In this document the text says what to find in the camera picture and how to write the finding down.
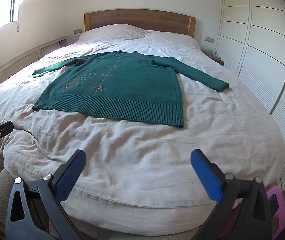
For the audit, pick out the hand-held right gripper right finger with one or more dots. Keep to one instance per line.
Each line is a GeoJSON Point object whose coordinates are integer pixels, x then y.
{"type": "Point", "coordinates": [205, 172]}

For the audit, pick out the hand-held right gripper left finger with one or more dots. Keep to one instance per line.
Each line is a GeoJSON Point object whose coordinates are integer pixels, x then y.
{"type": "Point", "coordinates": [73, 170]}

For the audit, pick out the green knitted sweater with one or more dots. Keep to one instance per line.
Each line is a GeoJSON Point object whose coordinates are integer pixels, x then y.
{"type": "Point", "coordinates": [122, 87]}

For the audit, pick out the bed with white duvet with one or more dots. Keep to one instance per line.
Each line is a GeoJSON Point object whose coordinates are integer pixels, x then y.
{"type": "Point", "coordinates": [132, 155]}

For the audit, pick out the pink plastic object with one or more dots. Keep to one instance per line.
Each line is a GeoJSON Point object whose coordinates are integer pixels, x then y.
{"type": "Point", "coordinates": [278, 205]}

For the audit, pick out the wooden nightstand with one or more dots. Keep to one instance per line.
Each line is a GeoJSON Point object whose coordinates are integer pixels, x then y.
{"type": "Point", "coordinates": [217, 59]}

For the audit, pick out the white pillow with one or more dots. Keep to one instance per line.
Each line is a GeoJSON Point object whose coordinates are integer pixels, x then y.
{"type": "Point", "coordinates": [172, 38]}
{"type": "Point", "coordinates": [112, 32]}

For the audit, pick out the white sliding-door wardrobe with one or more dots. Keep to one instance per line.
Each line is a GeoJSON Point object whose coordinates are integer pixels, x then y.
{"type": "Point", "coordinates": [262, 42]}

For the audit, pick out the wooden headboard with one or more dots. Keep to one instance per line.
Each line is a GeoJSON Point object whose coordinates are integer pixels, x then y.
{"type": "Point", "coordinates": [137, 17]}

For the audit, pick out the wall switch plate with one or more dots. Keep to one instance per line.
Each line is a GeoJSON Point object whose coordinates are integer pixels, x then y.
{"type": "Point", "coordinates": [77, 31]}
{"type": "Point", "coordinates": [209, 39]}

